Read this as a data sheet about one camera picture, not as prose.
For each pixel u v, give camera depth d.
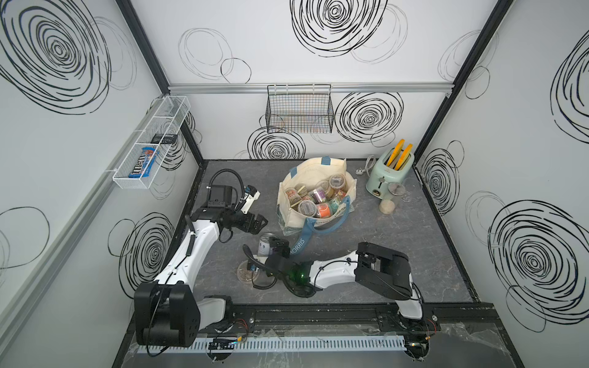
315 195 0.91
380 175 0.95
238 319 0.72
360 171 1.15
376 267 0.53
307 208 0.81
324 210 0.83
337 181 0.96
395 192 0.91
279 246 0.77
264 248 0.81
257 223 0.73
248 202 0.74
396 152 0.96
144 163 0.70
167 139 0.79
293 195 0.84
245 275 0.77
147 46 0.79
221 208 0.64
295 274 0.66
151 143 0.77
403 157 0.93
